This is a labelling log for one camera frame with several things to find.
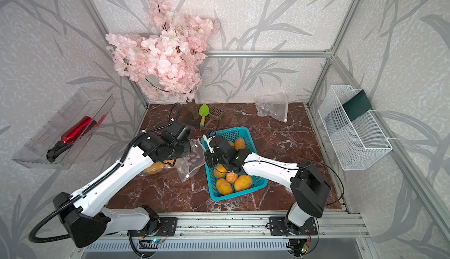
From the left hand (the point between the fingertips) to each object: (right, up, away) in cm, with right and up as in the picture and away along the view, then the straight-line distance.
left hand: (188, 150), depth 76 cm
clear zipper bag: (+1, -6, -3) cm, 7 cm away
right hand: (+6, -2, +5) cm, 8 cm away
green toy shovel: (-1, +19, +41) cm, 46 cm away
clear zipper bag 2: (+48, +23, +46) cm, 70 cm away
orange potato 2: (+19, -14, +7) cm, 25 cm away
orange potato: (+13, -12, +8) cm, 19 cm away
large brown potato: (+24, -16, +5) cm, 30 cm away
